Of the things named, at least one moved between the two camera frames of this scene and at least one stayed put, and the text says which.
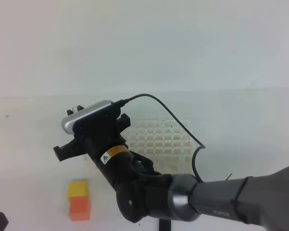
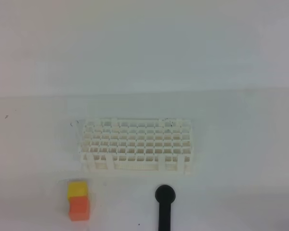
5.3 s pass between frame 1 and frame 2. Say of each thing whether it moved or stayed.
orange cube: stayed
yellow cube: stayed
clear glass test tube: moved
